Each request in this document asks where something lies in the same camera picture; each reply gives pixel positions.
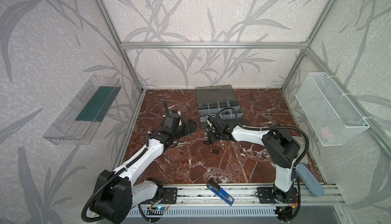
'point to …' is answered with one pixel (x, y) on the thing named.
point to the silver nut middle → (205, 134)
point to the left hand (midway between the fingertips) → (193, 122)
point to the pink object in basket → (326, 132)
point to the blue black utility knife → (216, 188)
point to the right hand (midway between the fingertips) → (211, 130)
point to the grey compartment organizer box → (219, 100)
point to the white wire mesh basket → (334, 120)
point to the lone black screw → (215, 151)
